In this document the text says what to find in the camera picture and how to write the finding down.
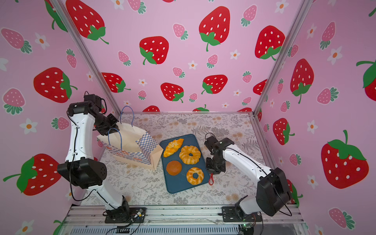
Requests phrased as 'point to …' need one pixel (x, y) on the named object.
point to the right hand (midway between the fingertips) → (213, 171)
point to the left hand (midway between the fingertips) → (121, 127)
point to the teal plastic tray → (184, 167)
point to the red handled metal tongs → (211, 177)
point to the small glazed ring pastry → (192, 180)
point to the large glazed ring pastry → (185, 157)
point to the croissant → (173, 147)
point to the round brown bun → (174, 168)
